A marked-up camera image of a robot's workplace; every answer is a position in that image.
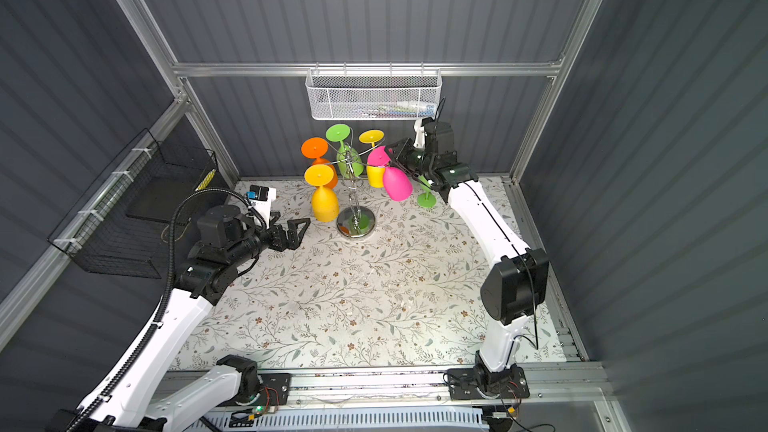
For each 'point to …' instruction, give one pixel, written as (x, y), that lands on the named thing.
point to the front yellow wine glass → (324, 204)
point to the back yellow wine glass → (375, 174)
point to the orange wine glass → (316, 148)
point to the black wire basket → (128, 220)
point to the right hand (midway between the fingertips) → (387, 150)
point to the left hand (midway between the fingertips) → (293, 216)
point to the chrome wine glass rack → (355, 221)
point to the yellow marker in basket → (205, 181)
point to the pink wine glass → (397, 184)
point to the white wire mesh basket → (373, 94)
